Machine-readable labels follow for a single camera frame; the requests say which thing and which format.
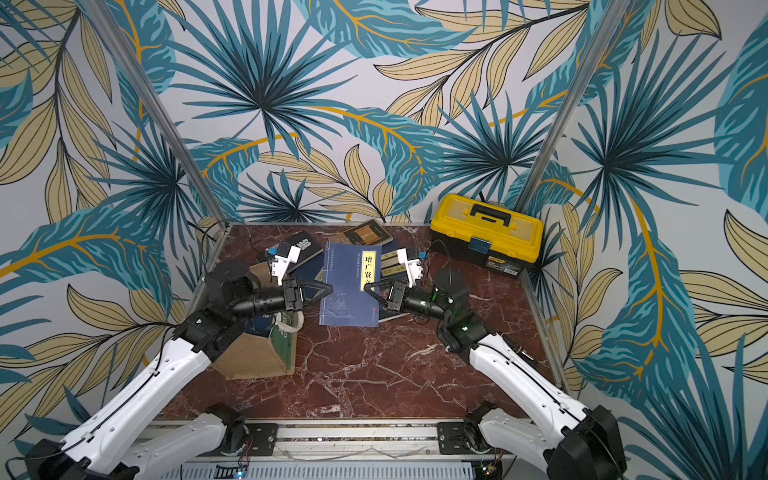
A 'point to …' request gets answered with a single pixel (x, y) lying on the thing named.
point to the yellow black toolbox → (486, 234)
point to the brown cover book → (370, 233)
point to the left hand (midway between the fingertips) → (328, 296)
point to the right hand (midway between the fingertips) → (365, 290)
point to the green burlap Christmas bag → (272, 354)
